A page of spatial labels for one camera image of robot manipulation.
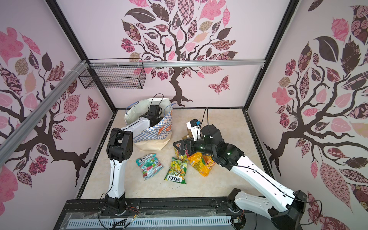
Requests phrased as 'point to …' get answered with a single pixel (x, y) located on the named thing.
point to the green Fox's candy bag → (178, 170)
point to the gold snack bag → (189, 135)
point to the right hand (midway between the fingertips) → (180, 140)
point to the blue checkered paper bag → (156, 138)
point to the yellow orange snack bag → (201, 163)
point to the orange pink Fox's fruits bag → (187, 151)
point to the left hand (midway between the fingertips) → (159, 122)
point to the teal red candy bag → (150, 165)
